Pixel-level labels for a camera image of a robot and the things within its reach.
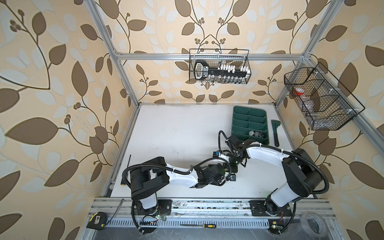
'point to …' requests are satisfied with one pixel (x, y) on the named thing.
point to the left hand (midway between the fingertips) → (222, 169)
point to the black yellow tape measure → (97, 221)
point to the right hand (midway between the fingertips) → (224, 170)
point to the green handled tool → (275, 124)
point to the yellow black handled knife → (205, 225)
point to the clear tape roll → (313, 224)
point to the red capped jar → (299, 91)
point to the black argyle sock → (261, 134)
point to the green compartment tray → (250, 123)
